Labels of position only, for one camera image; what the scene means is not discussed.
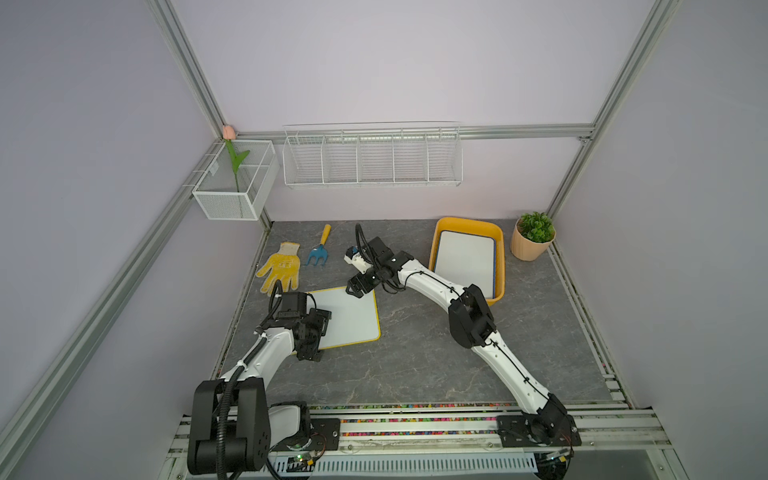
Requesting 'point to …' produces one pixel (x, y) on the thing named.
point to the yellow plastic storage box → (474, 225)
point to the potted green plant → (531, 236)
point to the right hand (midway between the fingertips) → (354, 282)
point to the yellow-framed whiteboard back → (352, 320)
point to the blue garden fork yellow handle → (321, 251)
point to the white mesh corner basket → (215, 191)
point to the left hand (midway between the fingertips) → (331, 330)
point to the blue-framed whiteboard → (467, 260)
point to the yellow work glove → (284, 266)
